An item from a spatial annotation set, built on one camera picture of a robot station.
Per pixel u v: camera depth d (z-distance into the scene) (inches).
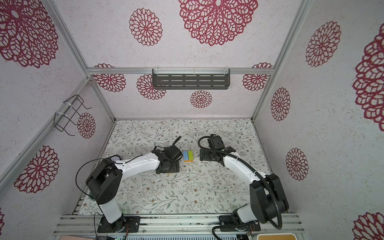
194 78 37.2
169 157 26.8
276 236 26.0
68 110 30.5
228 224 29.3
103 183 18.4
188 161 37.7
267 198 16.9
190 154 38.2
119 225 26.1
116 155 37.7
